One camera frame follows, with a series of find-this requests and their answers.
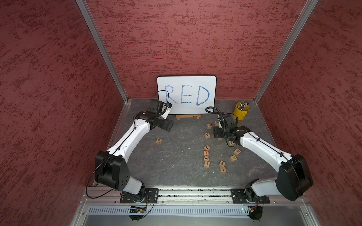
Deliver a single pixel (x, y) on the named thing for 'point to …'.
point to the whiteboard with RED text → (187, 94)
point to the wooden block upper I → (207, 148)
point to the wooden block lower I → (207, 164)
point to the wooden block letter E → (222, 164)
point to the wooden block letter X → (233, 158)
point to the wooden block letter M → (237, 151)
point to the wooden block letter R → (159, 141)
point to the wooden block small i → (223, 170)
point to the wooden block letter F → (207, 135)
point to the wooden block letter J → (209, 125)
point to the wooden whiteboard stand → (178, 116)
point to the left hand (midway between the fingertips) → (165, 123)
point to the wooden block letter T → (206, 152)
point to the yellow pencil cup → (241, 110)
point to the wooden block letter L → (206, 158)
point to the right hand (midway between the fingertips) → (217, 133)
